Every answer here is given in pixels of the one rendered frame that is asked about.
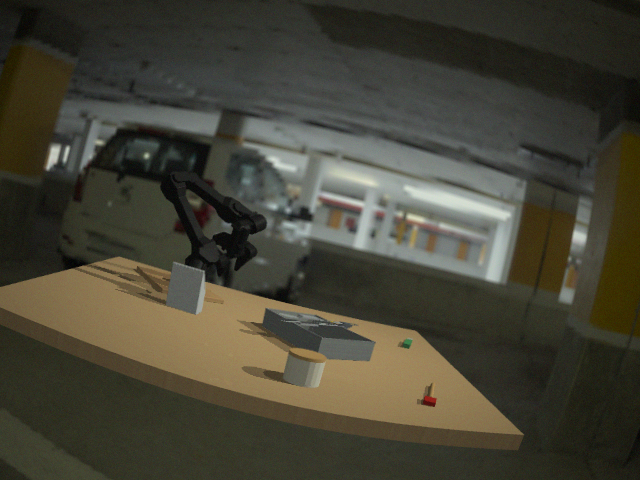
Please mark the light wooden board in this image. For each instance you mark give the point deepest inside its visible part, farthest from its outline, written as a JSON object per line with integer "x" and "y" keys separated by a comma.
{"x": 161, "y": 279}

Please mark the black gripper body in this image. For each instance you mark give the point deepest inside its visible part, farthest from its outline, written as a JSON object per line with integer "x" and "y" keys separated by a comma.
{"x": 234, "y": 250}

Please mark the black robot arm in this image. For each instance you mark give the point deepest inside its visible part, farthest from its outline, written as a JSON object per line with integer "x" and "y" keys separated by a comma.
{"x": 205, "y": 251}

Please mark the grey jar with wooden lid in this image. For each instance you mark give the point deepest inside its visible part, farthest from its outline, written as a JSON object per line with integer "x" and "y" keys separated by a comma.
{"x": 304, "y": 368}

